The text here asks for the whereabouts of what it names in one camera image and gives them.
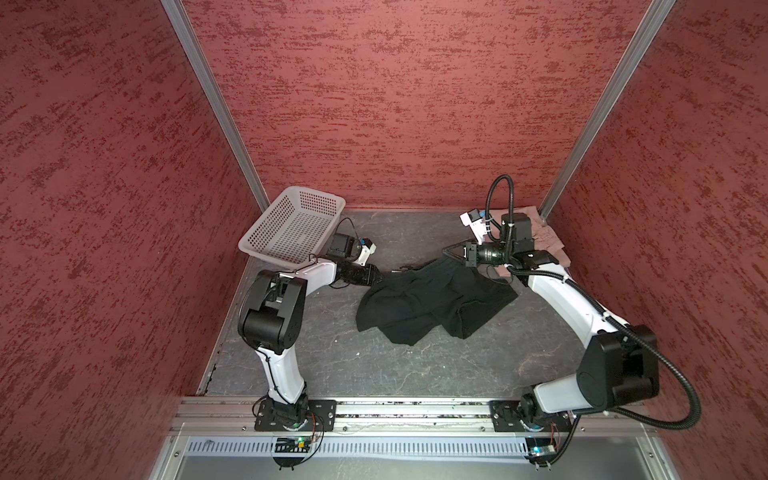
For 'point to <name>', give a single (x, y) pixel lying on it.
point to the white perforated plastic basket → (296, 227)
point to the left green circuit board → (292, 445)
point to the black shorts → (443, 296)
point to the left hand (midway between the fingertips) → (378, 282)
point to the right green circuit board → (540, 449)
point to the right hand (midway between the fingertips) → (443, 256)
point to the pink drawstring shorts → (544, 238)
